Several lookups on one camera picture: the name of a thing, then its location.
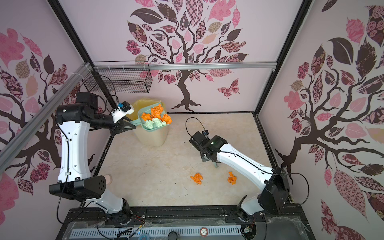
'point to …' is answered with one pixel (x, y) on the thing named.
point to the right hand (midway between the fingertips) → (211, 151)
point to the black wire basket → (128, 76)
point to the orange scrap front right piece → (232, 178)
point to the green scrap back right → (149, 124)
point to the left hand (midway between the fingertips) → (130, 126)
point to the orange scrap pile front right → (197, 178)
